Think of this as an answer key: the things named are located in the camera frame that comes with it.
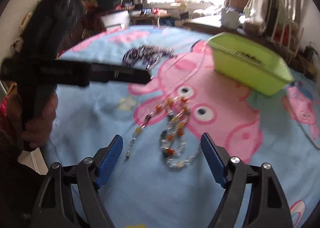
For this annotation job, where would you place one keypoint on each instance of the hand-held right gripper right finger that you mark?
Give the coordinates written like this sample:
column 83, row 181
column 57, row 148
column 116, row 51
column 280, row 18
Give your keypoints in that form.
column 213, row 160

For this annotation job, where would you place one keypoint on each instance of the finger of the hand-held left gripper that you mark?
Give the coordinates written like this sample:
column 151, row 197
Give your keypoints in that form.
column 120, row 74

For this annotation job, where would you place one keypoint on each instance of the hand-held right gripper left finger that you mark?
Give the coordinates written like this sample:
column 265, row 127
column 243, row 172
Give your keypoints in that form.
column 110, row 160

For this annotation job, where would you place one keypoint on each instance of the green plastic basket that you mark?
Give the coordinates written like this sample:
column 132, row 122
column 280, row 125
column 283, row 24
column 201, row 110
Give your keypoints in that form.
column 245, row 73

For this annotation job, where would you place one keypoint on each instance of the person's left forearm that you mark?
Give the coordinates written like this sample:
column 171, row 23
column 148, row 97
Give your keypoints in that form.
column 15, row 173

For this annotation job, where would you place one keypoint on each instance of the person's left hand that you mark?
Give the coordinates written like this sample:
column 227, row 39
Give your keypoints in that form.
column 41, row 130

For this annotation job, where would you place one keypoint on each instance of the cartoon pig printed blanket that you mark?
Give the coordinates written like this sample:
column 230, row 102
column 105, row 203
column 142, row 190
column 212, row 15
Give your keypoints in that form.
column 150, row 193

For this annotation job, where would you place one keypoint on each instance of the chair with white back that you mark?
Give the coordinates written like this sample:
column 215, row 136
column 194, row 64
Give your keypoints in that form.
column 116, row 19

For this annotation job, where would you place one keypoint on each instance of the small wooden table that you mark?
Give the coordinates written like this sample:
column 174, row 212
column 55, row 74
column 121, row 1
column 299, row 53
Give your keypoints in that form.
column 150, row 15

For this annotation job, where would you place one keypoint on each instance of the dark wooden desk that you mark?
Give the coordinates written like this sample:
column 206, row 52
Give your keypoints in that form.
column 207, row 22

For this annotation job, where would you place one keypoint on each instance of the white garment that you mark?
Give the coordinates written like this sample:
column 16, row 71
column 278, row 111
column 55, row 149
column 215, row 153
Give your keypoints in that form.
column 205, row 11

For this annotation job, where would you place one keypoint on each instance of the cardboard box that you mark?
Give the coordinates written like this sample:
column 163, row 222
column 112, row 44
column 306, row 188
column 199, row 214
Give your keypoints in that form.
column 238, row 0

